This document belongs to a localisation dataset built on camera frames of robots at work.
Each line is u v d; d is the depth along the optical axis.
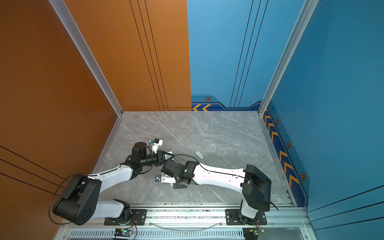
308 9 0.71
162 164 0.76
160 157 0.75
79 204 0.42
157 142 0.81
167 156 0.81
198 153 0.96
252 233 0.70
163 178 0.66
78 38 0.79
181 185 0.68
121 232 0.71
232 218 0.72
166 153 0.80
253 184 0.41
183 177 0.53
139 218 0.74
